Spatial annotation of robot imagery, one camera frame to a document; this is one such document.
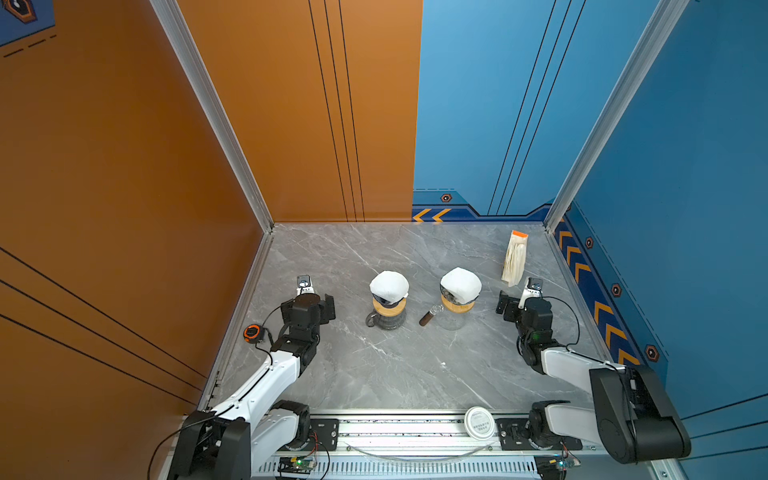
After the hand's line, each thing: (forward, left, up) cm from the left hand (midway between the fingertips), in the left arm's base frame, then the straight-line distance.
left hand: (310, 295), depth 87 cm
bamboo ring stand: (-4, -43, +1) cm, 43 cm away
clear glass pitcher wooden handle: (-1, -41, -10) cm, 42 cm away
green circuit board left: (-39, -2, -12) cm, 41 cm away
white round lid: (-32, -45, -4) cm, 55 cm away
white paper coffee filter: (+2, -24, +3) cm, 24 cm away
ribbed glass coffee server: (-5, -25, -7) cm, 26 cm away
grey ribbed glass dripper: (-2, -40, +4) cm, 40 cm away
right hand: (+3, -62, -3) cm, 62 cm away
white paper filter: (0, -44, +6) cm, 44 cm away
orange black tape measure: (-8, +17, -8) cm, 21 cm away
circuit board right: (-39, -64, -12) cm, 76 cm away
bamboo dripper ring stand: (-4, -23, -1) cm, 24 cm away
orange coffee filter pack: (+17, -65, -3) cm, 68 cm away
